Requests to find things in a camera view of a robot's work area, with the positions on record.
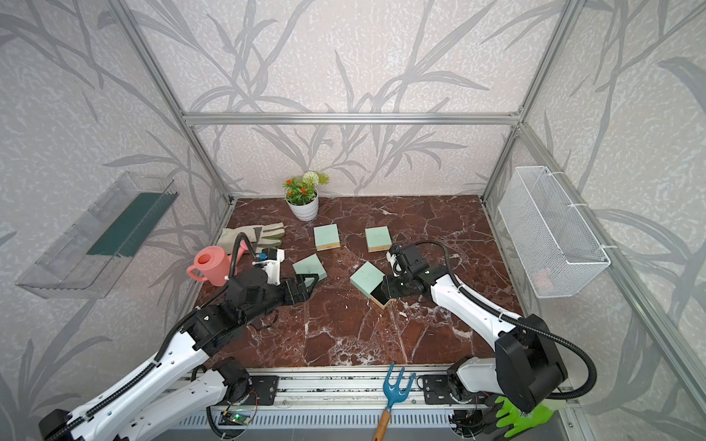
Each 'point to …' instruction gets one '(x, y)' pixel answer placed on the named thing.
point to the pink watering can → (211, 265)
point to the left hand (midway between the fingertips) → (309, 279)
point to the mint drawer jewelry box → (371, 282)
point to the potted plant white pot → (306, 211)
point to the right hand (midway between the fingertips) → (386, 284)
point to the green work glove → (518, 421)
